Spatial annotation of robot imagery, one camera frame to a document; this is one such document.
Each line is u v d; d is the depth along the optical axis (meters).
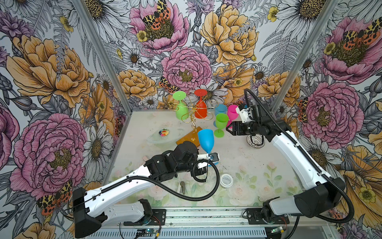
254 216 0.74
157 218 0.73
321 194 0.40
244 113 0.70
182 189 0.81
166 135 1.05
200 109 0.92
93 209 0.39
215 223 0.74
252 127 0.63
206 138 0.74
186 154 0.49
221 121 0.94
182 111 0.88
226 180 0.80
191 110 0.80
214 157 0.54
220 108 1.05
